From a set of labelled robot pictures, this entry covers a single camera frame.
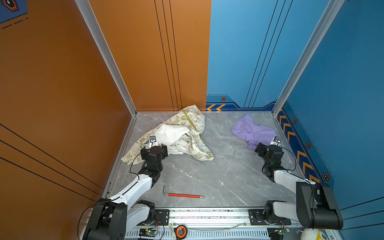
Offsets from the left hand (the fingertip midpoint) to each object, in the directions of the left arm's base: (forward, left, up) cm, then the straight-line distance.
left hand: (154, 144), depth 86 cm
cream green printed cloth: (0, -22, 0) cm, 22 cm away
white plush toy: (-41, -76, -5) cm, 86 cm away
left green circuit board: (-41, -4, -13) cm, 43 cm away
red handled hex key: (-24, -17, -12) cm, 32 cm away
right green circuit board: (-39, -66, -12) cm, 78 cm away
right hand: (+3, -67, -3) cm, 68 cm away
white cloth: (+7, -7, +1) cm, 10 cm away
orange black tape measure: (-41, -18, -9) cm, 46 cm away
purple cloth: (+15, -63, -8) cm, 65 cm away
